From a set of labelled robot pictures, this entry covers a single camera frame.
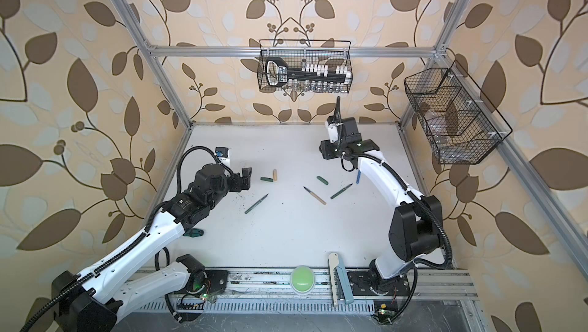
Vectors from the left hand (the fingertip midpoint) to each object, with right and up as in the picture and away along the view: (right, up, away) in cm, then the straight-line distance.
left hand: (240, 167), depth 77 cm
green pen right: (+37, -12, +19) cm, 44 cm away
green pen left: (+2, -17, +16) cm, 23 cm away
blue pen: (+46, -6, +24) cm, 53 cm away
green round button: (+21, -37, -3) cm, 43 cm away
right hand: (+31, +6, +9) cm, 33 cm away
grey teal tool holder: (+33, -34, -3) cm, 48 cm away
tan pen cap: (+9, -6, +25) cm, 27 cm away
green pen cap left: (+5, -7, +21) cm, 23 cm away
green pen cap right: (+30, -8, +22) cm, 38 cm away
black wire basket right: (+73, +14, -4) cm, 74 cm away
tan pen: (+26, -14, +19) cm, 35 cm away
